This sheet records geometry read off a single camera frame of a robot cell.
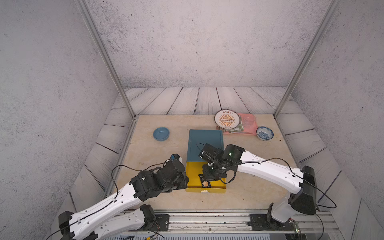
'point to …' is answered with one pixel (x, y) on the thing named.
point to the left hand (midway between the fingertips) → (192, 182)
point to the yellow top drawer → (194, 169)
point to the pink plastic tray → (251, 131)
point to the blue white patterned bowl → (264, 133)
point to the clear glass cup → (248, 120)
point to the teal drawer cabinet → (197, 140)
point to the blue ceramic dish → (161, 134)
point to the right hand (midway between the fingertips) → (206, 179)
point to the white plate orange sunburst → (227, 119)
